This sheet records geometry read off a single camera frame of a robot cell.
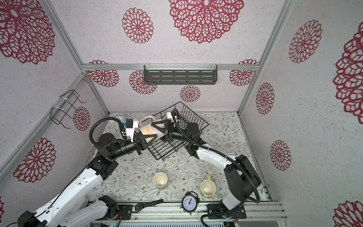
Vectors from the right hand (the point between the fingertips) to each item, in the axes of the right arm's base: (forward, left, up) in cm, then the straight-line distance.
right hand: (152, 130), depth 64 cm
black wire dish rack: (+10, -12, -1) cm, 16 cm away
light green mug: (-14, -28, -34) cm, 47 cm away
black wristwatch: (-25, +9, -35) cm, 44 cm away
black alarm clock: (-22, -18, -33) cm, 44 cm away
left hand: (-3, -2, -1) cm, 4 cm away
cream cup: (-11, 0, -33) cm, 35 cm away
